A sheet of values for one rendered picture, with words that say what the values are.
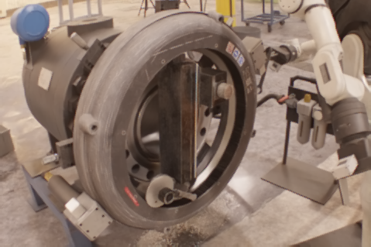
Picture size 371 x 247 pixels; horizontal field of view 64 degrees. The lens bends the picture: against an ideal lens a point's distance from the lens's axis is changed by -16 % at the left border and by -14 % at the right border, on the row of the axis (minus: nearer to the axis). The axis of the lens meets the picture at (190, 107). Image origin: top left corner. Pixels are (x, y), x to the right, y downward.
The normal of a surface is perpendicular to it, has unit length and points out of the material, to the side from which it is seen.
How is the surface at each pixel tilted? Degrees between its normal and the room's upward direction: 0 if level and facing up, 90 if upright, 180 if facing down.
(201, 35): 90
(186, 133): 90
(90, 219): 90
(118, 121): 90
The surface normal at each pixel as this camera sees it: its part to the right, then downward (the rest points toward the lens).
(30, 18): 0.70, 0.26
